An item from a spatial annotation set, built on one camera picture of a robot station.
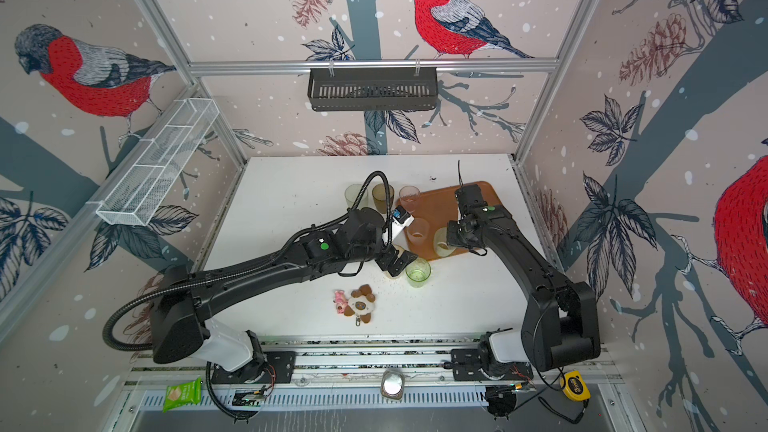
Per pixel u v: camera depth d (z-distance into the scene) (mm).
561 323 414
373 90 1057
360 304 814
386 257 658
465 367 730
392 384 624
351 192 978
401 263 657
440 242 899
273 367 729
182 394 696
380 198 1001
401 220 646
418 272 892
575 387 685
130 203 698
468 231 614
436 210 1104
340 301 822
